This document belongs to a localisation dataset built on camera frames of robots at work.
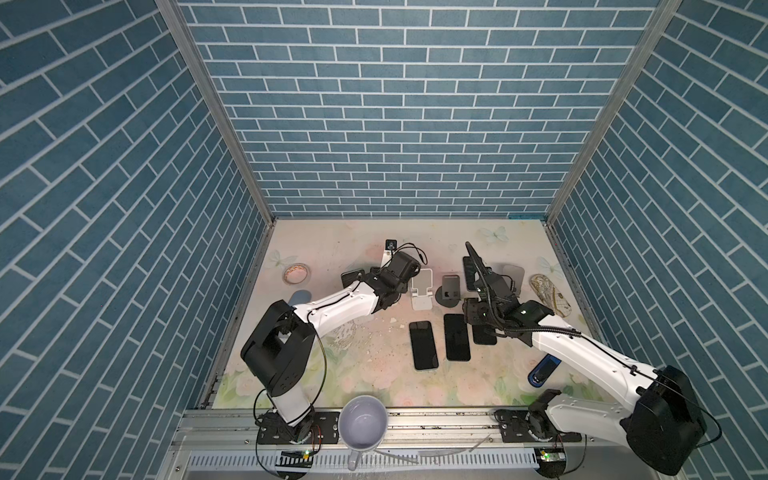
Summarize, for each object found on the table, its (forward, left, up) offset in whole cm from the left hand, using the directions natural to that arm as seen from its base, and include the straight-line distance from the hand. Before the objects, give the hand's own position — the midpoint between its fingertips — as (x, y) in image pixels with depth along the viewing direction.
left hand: (393, 272), depth 90 cm
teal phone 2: (-18, -9, -12) cm, 24 cm away
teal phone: (-2, +12, +1) cm, 13 cm away
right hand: (-10, -21, 0) cm, 24 cm away
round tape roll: (+9, +34, -13) cm, 38 cm away
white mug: (-38, +8, -11) cm, 41 cm away
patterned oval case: (-4, -51, -8) cm, 52 cm away
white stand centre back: (-4, -9, -9) cm, 14 cm away
